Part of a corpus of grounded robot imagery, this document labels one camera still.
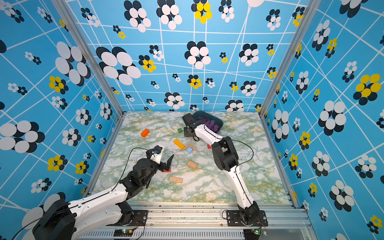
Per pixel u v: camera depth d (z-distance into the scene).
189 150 0.96
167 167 0.74
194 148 0.98
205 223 0.73
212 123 1.08
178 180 0.85
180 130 1.09
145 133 1.06
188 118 0.85
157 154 0.67
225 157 0.61
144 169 0.60
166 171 0.75
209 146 1.02
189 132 0.79
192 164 0.89
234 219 0.72
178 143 1.02
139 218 0.73
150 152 0.74
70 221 0.41
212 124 1.07
